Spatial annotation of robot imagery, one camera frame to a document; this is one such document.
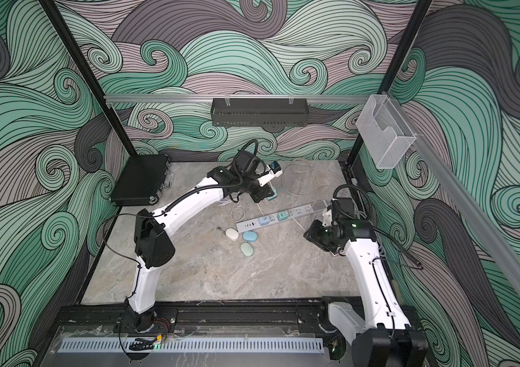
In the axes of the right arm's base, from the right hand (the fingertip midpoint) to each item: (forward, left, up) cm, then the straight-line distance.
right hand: (307, 236), depth 77 cm
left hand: (+17, +12, +7) cm, 22 cm away
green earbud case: (+1, +21, -13) cm, 25 cm away
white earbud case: (+8, +28, -13) cm, 32 cm away
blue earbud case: (+7, +20, -14) cm, 26 cm away
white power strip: (+17, -1, -12) cm, 21 cm away
